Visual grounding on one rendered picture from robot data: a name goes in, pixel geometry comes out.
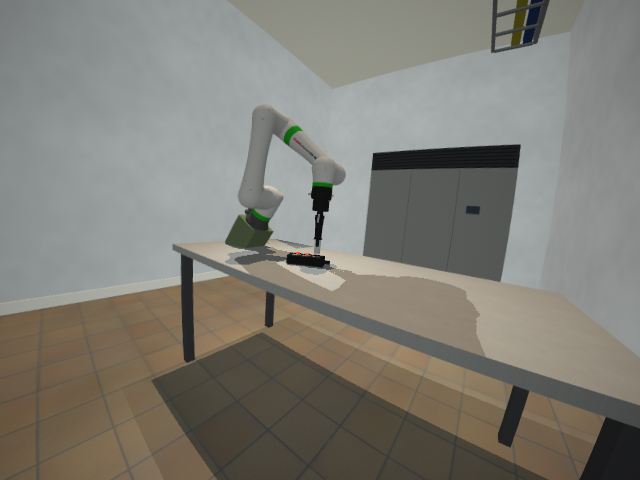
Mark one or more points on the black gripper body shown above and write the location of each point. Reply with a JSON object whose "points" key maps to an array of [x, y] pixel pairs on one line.
{"points": [[320, 206]]}

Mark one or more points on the black power strip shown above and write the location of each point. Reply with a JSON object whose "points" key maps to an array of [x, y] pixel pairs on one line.
{"points": [[304, 259]]}

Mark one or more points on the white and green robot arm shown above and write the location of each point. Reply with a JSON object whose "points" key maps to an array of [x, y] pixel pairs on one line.
{"points": [[263, 202]]}

